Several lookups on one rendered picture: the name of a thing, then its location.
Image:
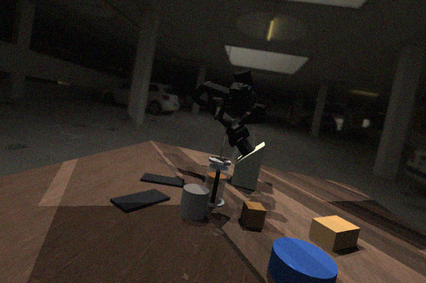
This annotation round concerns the blue cylinder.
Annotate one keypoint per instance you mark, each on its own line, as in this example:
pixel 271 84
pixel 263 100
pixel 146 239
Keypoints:
pixel 297 261

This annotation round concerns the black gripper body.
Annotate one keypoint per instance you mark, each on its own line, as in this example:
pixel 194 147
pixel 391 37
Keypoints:
pixel 239 108

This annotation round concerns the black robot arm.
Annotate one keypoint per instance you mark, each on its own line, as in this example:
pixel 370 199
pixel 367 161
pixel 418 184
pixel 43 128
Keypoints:
pixel 241 89

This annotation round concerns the grey cylinder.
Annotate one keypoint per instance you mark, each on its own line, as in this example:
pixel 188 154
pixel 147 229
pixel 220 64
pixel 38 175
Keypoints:
pixel 193 201

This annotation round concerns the tan block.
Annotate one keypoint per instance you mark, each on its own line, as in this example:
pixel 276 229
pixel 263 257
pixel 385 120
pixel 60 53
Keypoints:
pixel 334 232

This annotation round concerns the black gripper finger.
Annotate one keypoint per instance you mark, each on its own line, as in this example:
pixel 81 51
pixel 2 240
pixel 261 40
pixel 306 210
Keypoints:
pixel 250 117
pixel 218 110

